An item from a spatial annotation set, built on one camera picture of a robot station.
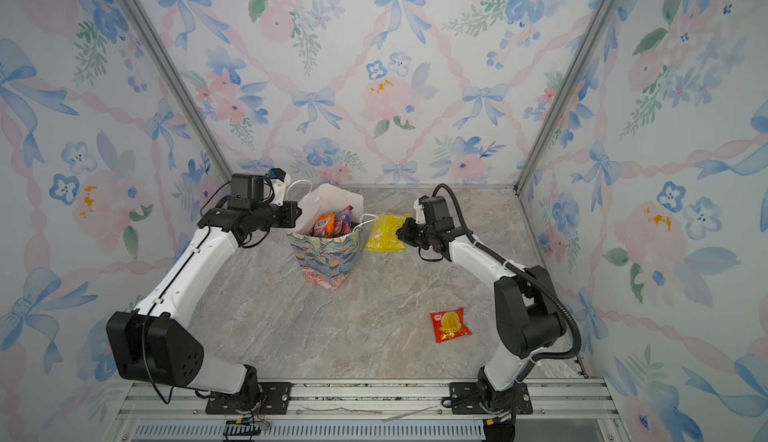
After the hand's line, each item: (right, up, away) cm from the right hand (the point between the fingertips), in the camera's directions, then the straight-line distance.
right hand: (396, 229), depth 90 cm
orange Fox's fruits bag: (-21, +1, -6) cm, 21 cm away
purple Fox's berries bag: (-16, +1, -4) cm, 16 cm away
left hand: (-26, +6, -9) cm, 28 cm away
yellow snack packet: (-4, -2, 0) cm, 4 cm away
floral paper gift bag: (-19, -8, -9) cm, 23 cm away
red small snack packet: (+15, -27, -5) cm, 31 cm away
